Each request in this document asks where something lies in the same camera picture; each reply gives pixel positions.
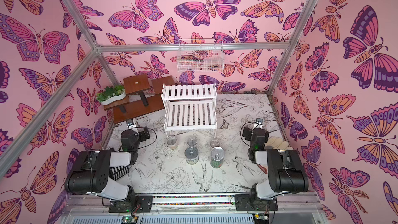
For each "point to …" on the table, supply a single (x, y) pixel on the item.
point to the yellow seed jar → (172, 142)
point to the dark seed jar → (192, 141)
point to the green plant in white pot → (110, 94)
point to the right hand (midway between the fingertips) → (253, 126)
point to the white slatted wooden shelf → (189, 106)
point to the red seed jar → (215, 142)
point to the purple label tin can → (191, 154)
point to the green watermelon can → (217, 155)
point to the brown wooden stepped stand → (143, 99)
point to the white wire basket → (200, 60)
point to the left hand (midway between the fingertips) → (140, 126)
